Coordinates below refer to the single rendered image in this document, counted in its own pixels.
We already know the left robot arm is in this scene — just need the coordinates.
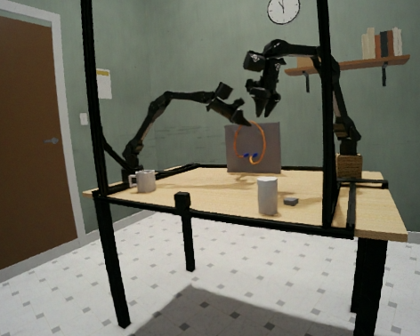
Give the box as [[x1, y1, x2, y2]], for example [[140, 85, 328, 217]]
[[122, 82, 245, 168]]

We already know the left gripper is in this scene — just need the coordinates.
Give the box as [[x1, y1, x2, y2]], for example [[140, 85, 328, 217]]
[[219, 103, 251, 127]]

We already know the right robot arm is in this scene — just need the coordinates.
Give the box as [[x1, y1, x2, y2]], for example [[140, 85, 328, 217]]
[[243, 39, 361, 156]]

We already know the grey cup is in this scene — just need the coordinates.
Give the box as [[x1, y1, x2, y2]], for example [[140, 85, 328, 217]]
[[128, 170, 156, 193]]

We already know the grey cylinder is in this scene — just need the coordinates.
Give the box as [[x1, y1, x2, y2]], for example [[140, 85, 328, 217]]
[[257, 177, 278, 215]]

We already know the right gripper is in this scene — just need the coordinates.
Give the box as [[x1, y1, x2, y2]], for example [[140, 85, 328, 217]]
[[250, 74, 281, 117]]

